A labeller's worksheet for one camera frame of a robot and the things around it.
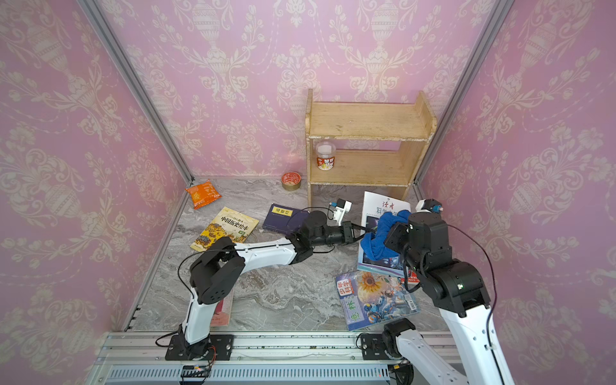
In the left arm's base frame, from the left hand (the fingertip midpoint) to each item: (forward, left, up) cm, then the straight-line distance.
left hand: (371, 234), depth 75 cm
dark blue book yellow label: (+21, +31, -22) cm, 44 cm away
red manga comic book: (-6, -18, -19) cm, 27 cm away
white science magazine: (+10, -2, +2) cm, 10 cm away
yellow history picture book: (+19, +55, -22) cm, 63 cm away
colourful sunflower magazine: (-12, -2, -22) cm, 25 cm away
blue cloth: (-9, +2, +9) cm, 12 cm away
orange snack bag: (+33, +69, -20) cm, 79 cm away
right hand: (-3, -4, +11) cm, 12 cm away
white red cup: (+33, +14, +6) cm, 36 cm away
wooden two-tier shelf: (+50, -6, -3) cm, 51 cm away
